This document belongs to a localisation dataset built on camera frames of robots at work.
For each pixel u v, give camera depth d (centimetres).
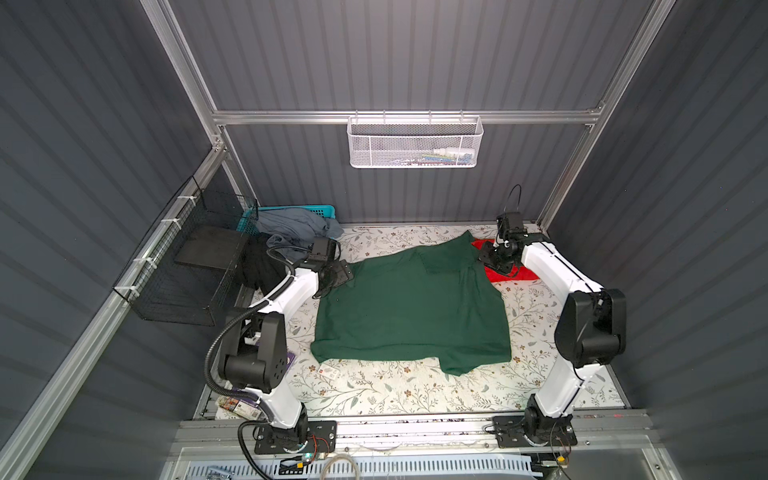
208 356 42
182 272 71
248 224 102
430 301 98
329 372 83
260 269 94
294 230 108
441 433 75
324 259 73
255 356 46
